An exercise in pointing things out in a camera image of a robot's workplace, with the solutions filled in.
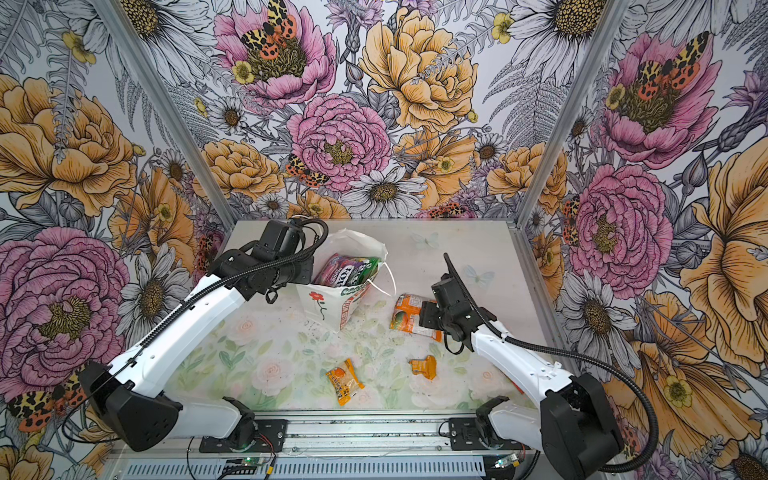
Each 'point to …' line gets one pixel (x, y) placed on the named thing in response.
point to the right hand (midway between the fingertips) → (430, 323)
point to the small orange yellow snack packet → (345, 382)
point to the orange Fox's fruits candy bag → (406, 317)
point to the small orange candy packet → (426, 366)
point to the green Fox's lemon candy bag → (367, 271)
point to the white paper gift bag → (331, 306)
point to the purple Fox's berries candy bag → (338, 271)
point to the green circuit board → (506, 461)
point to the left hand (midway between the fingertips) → (301, 274)
